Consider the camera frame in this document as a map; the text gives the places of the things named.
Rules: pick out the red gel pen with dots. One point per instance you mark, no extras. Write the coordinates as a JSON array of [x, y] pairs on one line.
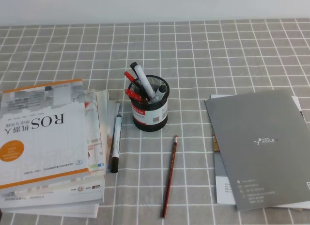
[[132, 79]]

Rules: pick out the black mesh pen holder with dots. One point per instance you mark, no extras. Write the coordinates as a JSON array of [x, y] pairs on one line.
[[151, 117]]

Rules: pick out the short red pen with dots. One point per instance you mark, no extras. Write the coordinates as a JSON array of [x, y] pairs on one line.
[[134, 96]]

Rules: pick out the grey marker black cap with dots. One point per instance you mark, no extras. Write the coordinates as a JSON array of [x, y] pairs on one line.
[[159, 94]]

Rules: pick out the white marker black cap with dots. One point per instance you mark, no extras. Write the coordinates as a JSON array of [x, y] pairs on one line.
[[143, 79]]

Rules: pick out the red pencil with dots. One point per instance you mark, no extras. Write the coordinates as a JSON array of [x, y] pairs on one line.
[[169, 180]]

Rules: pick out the grey checked tablecloth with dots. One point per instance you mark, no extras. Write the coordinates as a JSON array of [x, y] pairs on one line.
[[197, 59]]

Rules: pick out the white board marker on table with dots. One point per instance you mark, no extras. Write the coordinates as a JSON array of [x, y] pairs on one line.
[[116, 144]]

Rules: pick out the white papers under brochure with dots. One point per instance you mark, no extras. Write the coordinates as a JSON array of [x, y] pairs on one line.
[[224, 192]]

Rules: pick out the grey Agilex brochure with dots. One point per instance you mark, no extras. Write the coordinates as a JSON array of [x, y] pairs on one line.
[[264, 143]]

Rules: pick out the white orange ROS book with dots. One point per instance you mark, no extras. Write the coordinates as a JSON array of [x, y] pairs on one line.
[[43, 136]]

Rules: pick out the bottom white booklet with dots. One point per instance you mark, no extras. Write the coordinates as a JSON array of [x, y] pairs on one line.
[[85, 210]]

